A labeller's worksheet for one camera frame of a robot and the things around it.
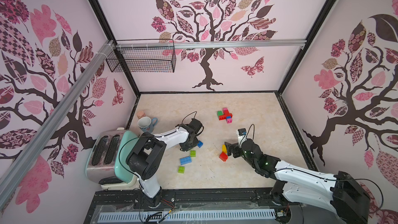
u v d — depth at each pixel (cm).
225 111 106
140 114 94
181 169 81
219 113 107
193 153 88
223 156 84
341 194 41
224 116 104
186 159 85
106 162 70
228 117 103
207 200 74
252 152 60
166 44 91
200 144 92
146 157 47
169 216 70
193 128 74
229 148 73
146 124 90
